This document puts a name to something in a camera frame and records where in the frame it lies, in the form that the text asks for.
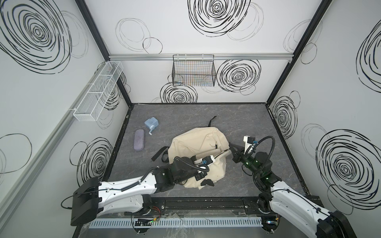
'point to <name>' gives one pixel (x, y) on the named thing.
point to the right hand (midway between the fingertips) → (230, 147)
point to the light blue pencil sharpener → (152, 123)
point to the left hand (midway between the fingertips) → (211, 161)
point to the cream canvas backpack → (207, 141)
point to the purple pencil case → (139, 141)
